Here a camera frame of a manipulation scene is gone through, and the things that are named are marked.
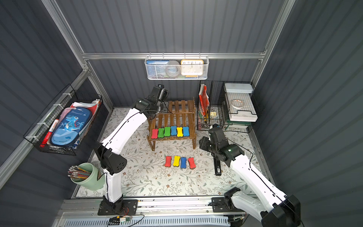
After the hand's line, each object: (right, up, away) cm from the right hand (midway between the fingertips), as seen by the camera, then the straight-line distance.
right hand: (205, 141), depth 78 cm
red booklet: (+5, +30, +37) cm, 48 cm away
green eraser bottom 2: (-22, +5, +7) cm, 23 cm away
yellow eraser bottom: (-14, +4, +6) cm, 16 cm away
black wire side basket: (-75, +24, -1) cm, 79 cm away
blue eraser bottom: (-18, +5, +7) cm, 20 cm away
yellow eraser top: (-17, -14, +11) cm, 25 cm away
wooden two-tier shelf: (-14, +16, +19) cm, 29 cm away
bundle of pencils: (-66, -13, -10) cm, 68 cm away
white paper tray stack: (+31, +33, +24) cm, 51 cm away
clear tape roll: (+24, +23, +16) cm, 37 cm away
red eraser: (-7, -16, +10) cm, 20 cm away
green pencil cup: (-57, -19, -8) cm, 60 cm away
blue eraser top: (-12, -16, +10) cm, 22 cm away
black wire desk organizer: (+17, +18, +40) cm, 47 cm away
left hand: (-23, +21, +2) cm, 31 cm away
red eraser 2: (-29, +3, +5) cm, 30 cm away
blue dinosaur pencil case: (-65, +7, -15) cm, 67 cm away
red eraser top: (-22, -14, +12) cm, 29 cm away
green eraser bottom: (-26, +4, +6) cm, 27 cm away
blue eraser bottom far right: (-10, +5, +8) cm, 14 cm away
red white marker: (-74, +6, -14) cm, 75 cm away
